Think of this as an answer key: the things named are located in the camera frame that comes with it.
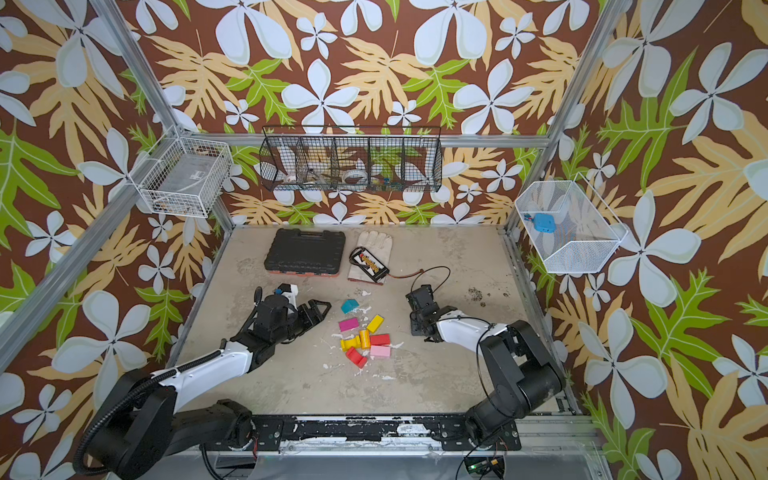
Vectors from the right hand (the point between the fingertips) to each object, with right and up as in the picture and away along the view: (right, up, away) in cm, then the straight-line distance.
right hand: (422, 321), depth 94 cm
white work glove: (-14, +25, +19) cm, 34 cm away
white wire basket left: (-71, +45, -9) cm, 84 cm away
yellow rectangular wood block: (-15, -1, -1) cm, 15 cm away
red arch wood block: (-21, -8, -8) cm, 24 cm away
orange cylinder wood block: (-18, -4, -5) cm, 19 cm away
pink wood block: (-13, -7, -8) cm, 17 cm away
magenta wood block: (-23, -1, -1) cm, 23 cm away
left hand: (-30, +6, -8) cm, 32 cm away
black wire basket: (-23, +54, +4) cm, 59 cm away
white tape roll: (-22, +48, +4) cm, 53 cm away
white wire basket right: (+41, +29, -11) cm, 51 cm away
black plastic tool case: (-41, +22, +14) cm, 49 cm away
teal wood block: (-24, +5, +2) cm, 24 cm away
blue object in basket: (+34, +31, -8) cm, 47 cm away
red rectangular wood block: (-14, -5, -4) cm, 15 cm away
